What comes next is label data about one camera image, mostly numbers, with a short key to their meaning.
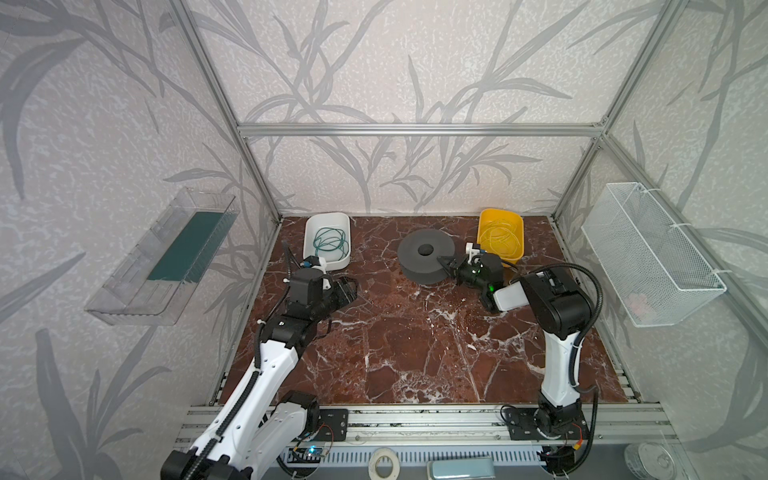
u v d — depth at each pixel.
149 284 0.63
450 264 0.92
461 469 0.64
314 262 0.70
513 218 1.15
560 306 0.56
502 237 1.11
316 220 1.13
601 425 0.76
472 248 0.96
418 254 1.00
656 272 0.63
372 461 0.69
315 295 0.60
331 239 1.11
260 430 0.54
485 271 0.81
